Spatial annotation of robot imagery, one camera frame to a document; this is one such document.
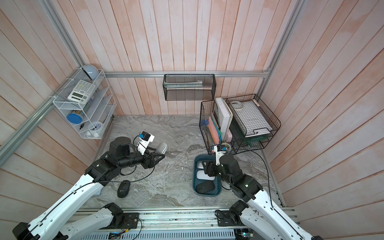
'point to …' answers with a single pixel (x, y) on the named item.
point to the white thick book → (226, 116)
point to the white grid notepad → (253, 119)
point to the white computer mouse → (201, 174)
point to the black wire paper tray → (258, 141)
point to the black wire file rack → (219, 126)
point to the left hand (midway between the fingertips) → (160, 155)
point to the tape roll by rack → (225, 143)
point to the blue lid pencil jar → (74, 118)
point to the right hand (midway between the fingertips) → (206, 160)
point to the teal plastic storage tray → (217, 190)
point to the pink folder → (213, 131)
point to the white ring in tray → (236, 102)
